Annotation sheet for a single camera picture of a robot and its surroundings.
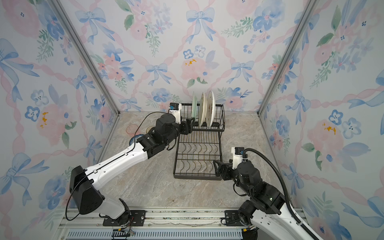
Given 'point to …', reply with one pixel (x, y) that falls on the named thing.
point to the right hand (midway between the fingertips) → (220, 160)
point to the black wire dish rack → (195, 153)
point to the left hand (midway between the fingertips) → (190, 116)
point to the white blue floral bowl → (132, 140)
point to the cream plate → (202, 110)
